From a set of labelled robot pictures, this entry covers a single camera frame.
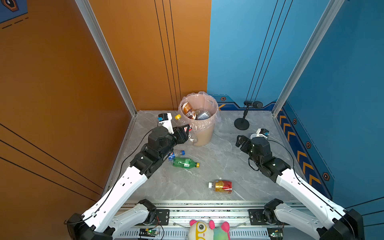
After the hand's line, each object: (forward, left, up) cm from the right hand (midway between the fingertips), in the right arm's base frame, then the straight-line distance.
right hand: (241, 140), depth 80 cm
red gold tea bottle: (-19, +11, -15) cm, 27 cm away
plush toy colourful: (-38, +21, -13) cm, 46 cm away
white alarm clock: (-4, -4, +9) cm, 11 cm away
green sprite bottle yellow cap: (-6, +31, -14) cm, 35 cm away
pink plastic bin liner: (+21, +22, +2) cm, 30 cm away
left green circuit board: (-39, +45, -20) cm, 63 cm away
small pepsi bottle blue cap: (-3, +40, -14) cm, 42 cm away
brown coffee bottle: (+14, +29, +9) cm, 33 cm away
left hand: (-1, +29, +14) cm, 32 cm away
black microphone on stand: (+28, -10, -19) cm, 35 cm away
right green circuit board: (-39, -13, -22) cm, 47 cm away
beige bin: (+10, +19, -12) cm, 25 cm away
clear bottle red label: (+1, +32, +14) cm, 35 cm away
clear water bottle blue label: (+15, +19, +4) cm, 25 cm away
